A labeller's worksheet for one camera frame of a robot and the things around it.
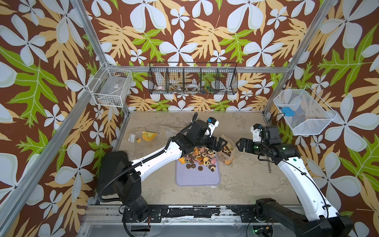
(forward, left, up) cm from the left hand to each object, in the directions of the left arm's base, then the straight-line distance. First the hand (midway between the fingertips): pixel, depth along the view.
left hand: (221, 137), depth 75 cm
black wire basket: (+44, +14, +6) cm, 47 cm away
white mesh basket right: (+12, -50, +5) cm, 51 cm away
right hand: (-1, -12, -4) cm, 13 cm away
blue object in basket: (+19, -42, 0) cm, 46 cm away
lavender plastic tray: (-11, +19, -26) cm, 34 cm away
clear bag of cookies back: (+3, -9, -21) cm, 23 cm away
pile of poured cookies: (+1, +9, -23) cm, 24 cm away
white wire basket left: (+30, +63, +9) cm, 71 cm away
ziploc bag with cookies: (+12, +45, -16) cm, 49 cm away
